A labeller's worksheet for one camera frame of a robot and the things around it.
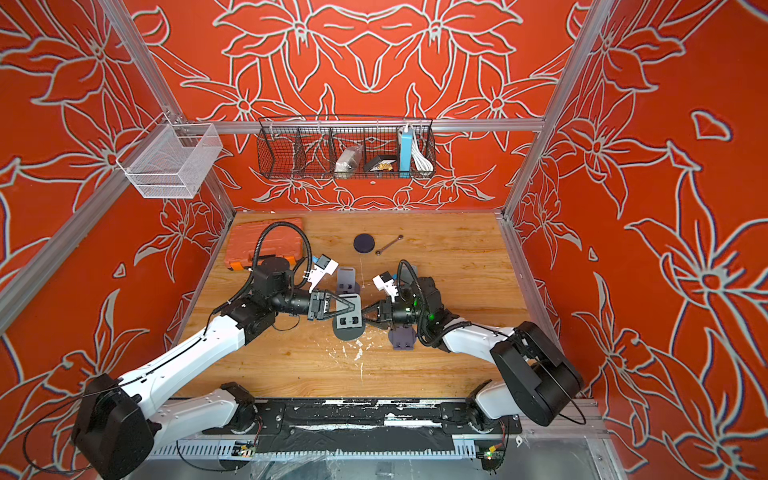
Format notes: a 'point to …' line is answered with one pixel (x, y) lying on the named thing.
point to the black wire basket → (307, 147)
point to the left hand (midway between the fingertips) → (351, 308)
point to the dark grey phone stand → (348, 323)
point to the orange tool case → (281, 241)
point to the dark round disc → (364, 243)
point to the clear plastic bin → (171, 161)
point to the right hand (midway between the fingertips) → (354, 326)
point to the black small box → (382, 163)
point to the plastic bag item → (349, 159)
